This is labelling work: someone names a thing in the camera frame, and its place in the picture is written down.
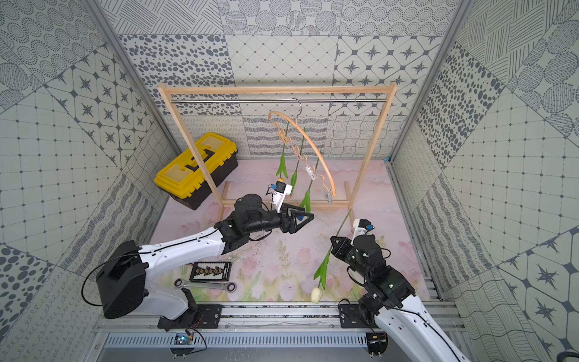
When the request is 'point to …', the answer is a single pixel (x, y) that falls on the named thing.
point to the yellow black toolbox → (183, 179)
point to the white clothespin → (310, 173)
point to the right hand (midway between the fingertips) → (331, 241)
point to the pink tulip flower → (294, 177)
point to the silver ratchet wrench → (229, 286)
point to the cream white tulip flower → (317, 293)
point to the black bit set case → (210, 271)
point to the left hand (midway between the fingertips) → (310, 208)
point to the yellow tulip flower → (283, 167)
